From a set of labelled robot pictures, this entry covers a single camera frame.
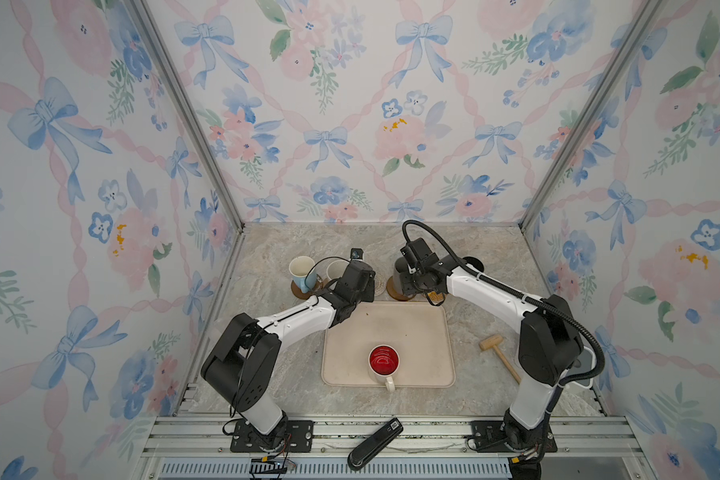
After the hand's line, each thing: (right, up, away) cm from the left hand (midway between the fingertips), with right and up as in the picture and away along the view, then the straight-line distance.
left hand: (367, 277), depth 90 cm
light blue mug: (-21, +1, +7) cm, 22 cm away
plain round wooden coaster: (+8, -4, +11) cm, 14 cm away
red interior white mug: (+5, -23, -6) cm, 24 cm away
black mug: (+35, +4, +7) cm, 36 cm away
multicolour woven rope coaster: (+4, -4, +13) cm, 14 cm away
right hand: (+13, -1, +2) cm, 13 cm away
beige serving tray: (+17, -17, +1) cm, 24 cm away
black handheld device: (+1, -37, -21) cm, 42 cm away
